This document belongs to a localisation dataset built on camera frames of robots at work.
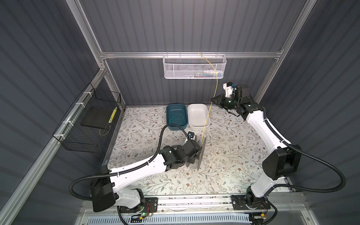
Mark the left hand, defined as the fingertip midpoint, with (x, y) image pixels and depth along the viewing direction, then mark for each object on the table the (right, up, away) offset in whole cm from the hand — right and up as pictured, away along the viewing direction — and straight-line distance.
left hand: (192, 152), depth 76 cm
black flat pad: (-51, +19, -2) cm, 54 cm away
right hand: (+12, +29, +4) cm, 32 cm away
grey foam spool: (+7, -4, +16) cm, 18 cm away
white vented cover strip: (+19, -33, -6) cm, 38 cm away
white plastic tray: (+7, +22, +42) cm, 48 cm away
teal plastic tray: (-10, +22, +33) cm, 41 cm away
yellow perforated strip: (-45, +20, +3) cm, 50 cm away
